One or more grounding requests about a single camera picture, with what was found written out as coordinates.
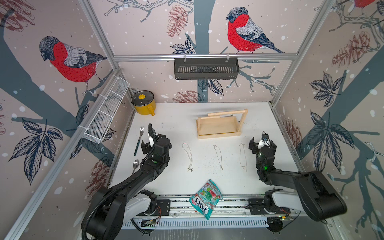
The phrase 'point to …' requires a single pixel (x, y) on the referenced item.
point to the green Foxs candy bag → (205, 201)
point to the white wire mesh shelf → (98, 125)
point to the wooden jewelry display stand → (221, 124)
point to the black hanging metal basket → (194, 68)
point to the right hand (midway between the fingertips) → (262, 137)
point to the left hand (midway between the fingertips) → (154, 135)
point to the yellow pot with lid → (144, 102)
